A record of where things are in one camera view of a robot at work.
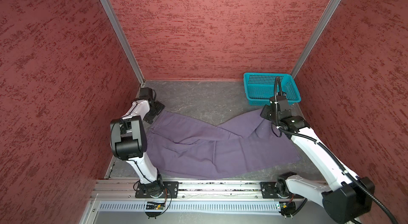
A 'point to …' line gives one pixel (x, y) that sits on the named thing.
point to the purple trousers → (181, 147)
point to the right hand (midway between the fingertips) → (264, 111)
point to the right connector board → (287, 208)
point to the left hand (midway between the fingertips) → (159, 114)
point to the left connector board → (151, 205)
